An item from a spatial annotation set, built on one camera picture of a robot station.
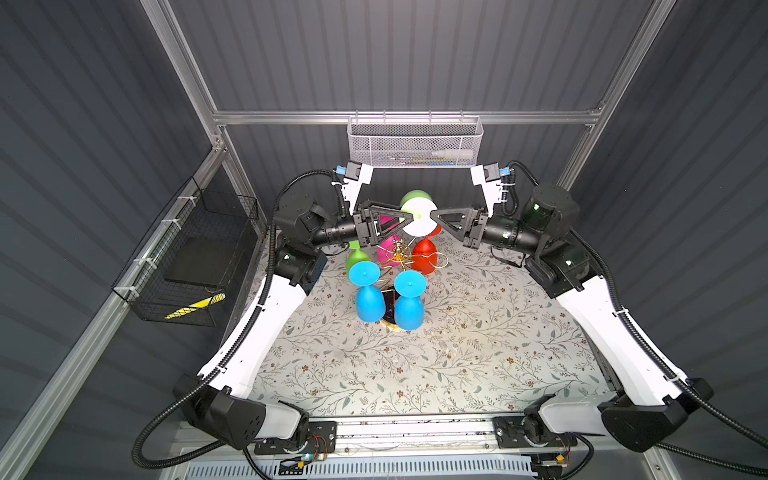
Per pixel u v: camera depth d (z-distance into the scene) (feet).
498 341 2.93
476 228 1.60
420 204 1.80
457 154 2.86
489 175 1.61
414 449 2.40
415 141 4.05
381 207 1.67
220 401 1.24
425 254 2.77
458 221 1.72
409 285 2.22
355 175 1.63
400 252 2.43
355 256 2.67
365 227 1.63
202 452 1.42
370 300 2.43
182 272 2.34
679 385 1.25
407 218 1.70
